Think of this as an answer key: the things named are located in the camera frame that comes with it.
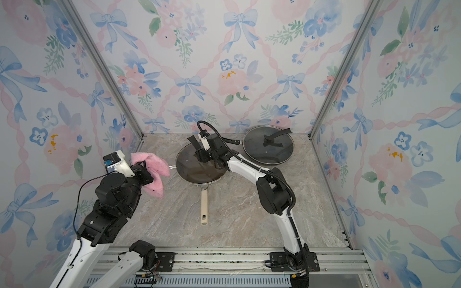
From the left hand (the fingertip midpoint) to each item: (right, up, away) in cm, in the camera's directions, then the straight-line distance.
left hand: (144, 159), depth 65 cm
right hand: (+16, +5, +28) cm, 33 cm away
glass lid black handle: (+53, +12, +36) cm, 65 cm away
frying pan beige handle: (+19, -21, +13) cm, 31 cm away
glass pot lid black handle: (+7, -7, +42) cm, 43 cm away
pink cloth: (+3, -3, +2) cm, 5 cm away
